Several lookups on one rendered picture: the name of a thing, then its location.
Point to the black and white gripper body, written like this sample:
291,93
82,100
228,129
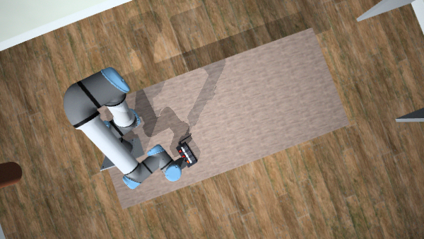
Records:
182,162

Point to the dark grey power strip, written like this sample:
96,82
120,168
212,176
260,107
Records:
185,151

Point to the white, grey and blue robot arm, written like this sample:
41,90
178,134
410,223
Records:
108,88

